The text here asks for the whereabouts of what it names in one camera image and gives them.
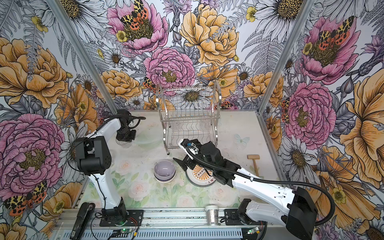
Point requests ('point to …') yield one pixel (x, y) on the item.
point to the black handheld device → (84, 215)
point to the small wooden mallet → (254, 157)
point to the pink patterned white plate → (199, 176)
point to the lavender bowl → (164, 170)
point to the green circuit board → (123, 230)
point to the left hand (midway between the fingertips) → (128, 143)
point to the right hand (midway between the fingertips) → (182, 154)
